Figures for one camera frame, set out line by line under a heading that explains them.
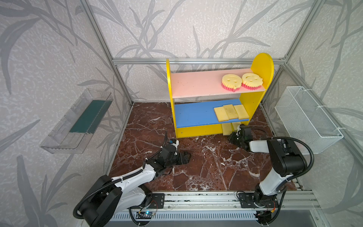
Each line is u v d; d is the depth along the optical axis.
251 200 0.73
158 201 0.74
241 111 0.93
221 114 0.93
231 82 0.70
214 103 0.99
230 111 0.94
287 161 0.48
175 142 0.80
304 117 0.65
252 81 0.71
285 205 0.72
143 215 0.72
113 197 0.40
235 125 1.01
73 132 0.64
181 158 0.75
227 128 1.01
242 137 0.79
